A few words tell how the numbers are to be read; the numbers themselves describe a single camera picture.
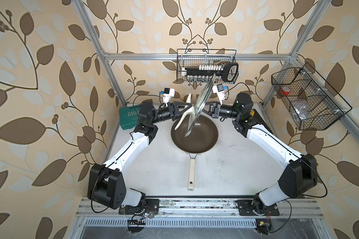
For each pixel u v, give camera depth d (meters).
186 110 0.63
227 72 0.84
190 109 0.63
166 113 0.62
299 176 0.42
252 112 1.12
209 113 0.65
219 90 0.63
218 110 0.61
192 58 0.91
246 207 0.73
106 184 0.42
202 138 0.97
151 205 0.76
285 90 0.87
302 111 0.72
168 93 0.65
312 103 0.73
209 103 0.65
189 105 0.63
